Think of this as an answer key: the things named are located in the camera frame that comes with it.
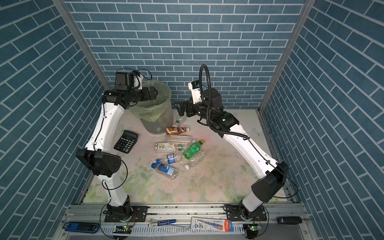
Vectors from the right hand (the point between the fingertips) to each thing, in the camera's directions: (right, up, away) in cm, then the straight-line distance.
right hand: (180, 99), depth 68 cm
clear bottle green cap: (-6, -9, +43) cm, 45 cm away
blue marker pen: (-9, -58, +3) cm, 59 cm away
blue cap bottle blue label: (-10, -38, +15) cm, 42 cm away
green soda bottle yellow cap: (+5, -28, +24) cm, 37 cm away
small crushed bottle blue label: (-8, -32, +21) cm, 39 cm away
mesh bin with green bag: (-18, -7, +21) cm, 28 cm away
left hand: (-17, +6, +12) cm, 22 cm away
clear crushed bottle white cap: (+6, -35, +23) cm, 42 cm away
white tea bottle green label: (-9, -26, +26) cm, 38 cm away
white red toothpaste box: (+15, -59, +2) cm, 61 cm away
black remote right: (+52, -57, +2) cm, 77 cm away
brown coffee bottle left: (-7, -16, +34) cm, 38 cm away
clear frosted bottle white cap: (-5, -22, +34) cm, 41 cm away
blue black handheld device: (-43, -59, -1) cm, 73 cm away
